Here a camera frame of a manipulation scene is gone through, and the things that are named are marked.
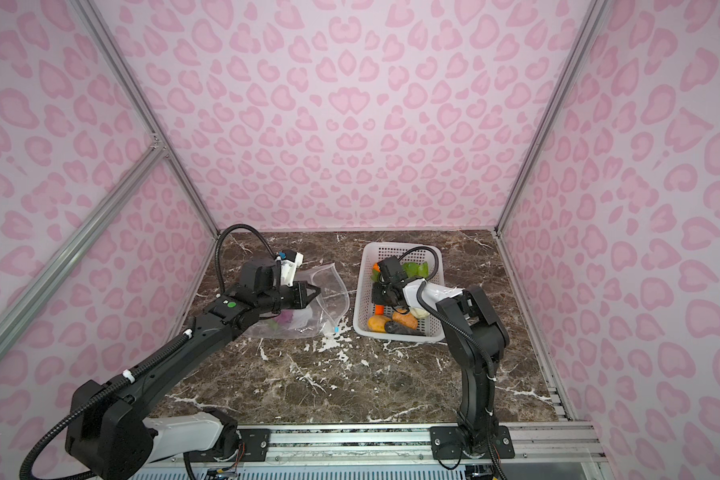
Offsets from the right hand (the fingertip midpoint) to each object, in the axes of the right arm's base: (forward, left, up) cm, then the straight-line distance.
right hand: (378, 292), depth 98 cm
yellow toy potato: (-13, 0, +5) cm, 14 cm away
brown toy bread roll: (-10, -7, +3) cm, 13 cm away
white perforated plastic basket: (-6, +4, 0) cm, 8 cm away
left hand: (-10, +14, +19) cm, 25 cm away
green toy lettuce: (+3, -11, +9) cm, 14 cm away
